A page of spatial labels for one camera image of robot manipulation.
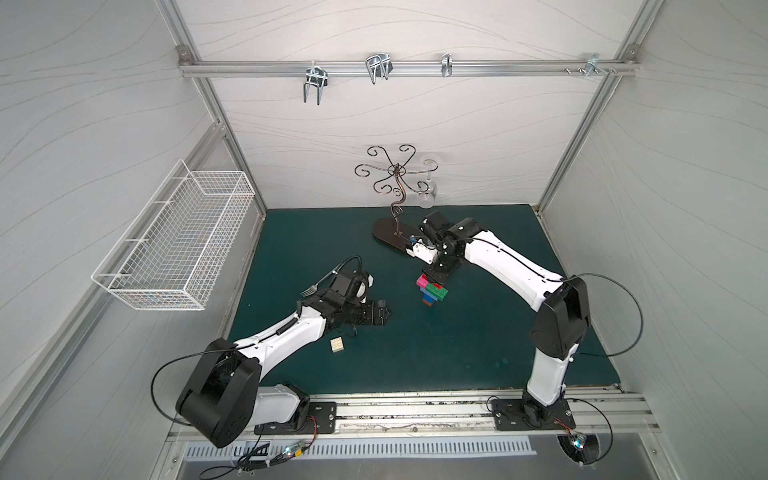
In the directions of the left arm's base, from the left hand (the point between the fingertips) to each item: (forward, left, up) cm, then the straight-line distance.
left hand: (380, 313), depth 84 cm
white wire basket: (+3, +48, +24) cm, 54 cm away
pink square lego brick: (+9, -12, +3) cm, 16 cm away
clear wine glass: (+37, -15, +11) cm, 41 cm away
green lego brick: (+6, -17, +2) cm, 18 cm away
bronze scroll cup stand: (+36, -3, -4) cm, 36 cm away
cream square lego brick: (-7, +12, -5) cm, 15 cm away
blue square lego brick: (+7, -15, -3) cm, 17 cm away
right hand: (+10, -16, +7) cm, 20 cm away
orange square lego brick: (+7, -15, -7) cm, 18 cm away
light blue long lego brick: (+7, -14, -1) cm, 16 cm away
